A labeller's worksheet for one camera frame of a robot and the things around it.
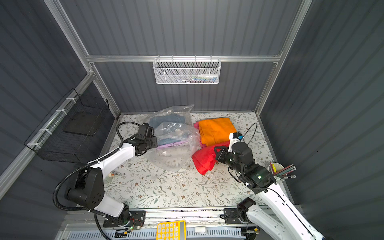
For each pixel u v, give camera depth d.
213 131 1.00
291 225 0.40
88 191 0.44
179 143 1.01
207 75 0.91
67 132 0.74
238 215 0.68
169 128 0.89
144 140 0.70
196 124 1.11
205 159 0.69
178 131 0.89
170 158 0.96
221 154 0.60
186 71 1.24
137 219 0.72
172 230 0.69
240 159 0.49
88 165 0.47
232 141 0.63
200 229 0.69
